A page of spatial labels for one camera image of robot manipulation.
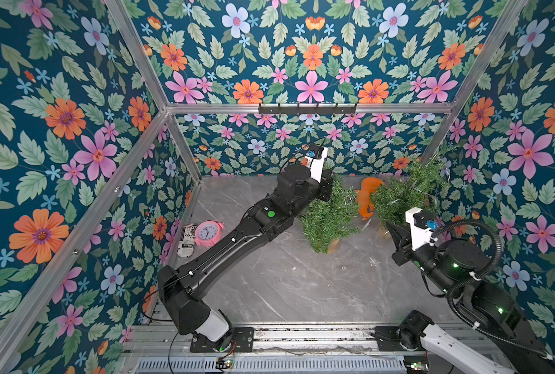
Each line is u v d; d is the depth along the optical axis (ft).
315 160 1.76
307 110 3.06
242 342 2.41
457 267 1.33
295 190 1.57
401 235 1.73
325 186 1.86
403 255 1.65
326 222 2.27
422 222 1.51
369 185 3.65
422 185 2.28
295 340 2.46
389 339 2.36
